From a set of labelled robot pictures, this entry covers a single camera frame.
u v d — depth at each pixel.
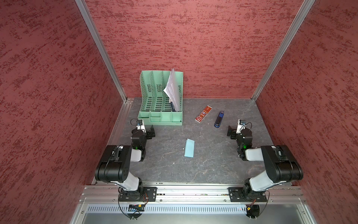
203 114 1.10
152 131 0.88
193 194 0.76
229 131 0.87
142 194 0.67
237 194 0.74
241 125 0.80
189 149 0.92
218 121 1.01
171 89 0.91
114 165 0.46
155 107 1.15
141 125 0.79
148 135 0.84
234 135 0.85
